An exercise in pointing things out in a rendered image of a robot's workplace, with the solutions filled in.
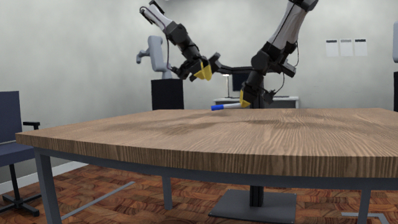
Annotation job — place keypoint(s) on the blue marker cap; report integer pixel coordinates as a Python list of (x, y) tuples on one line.
[(217, 107)]

